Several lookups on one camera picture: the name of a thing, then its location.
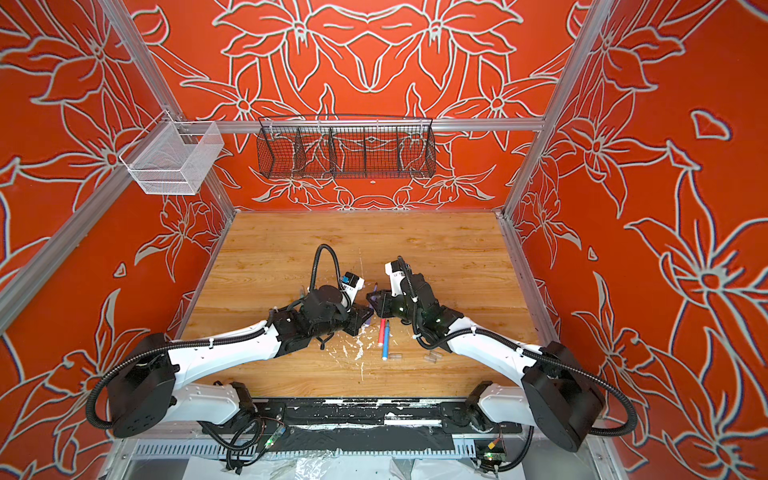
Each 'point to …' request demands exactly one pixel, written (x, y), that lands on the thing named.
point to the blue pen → (386, 341)
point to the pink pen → (381, 331)
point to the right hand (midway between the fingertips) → (363, 296)
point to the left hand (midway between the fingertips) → (373, 309)
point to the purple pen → (374, 297)
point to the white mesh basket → (177, 158)
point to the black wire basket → (346, 146)
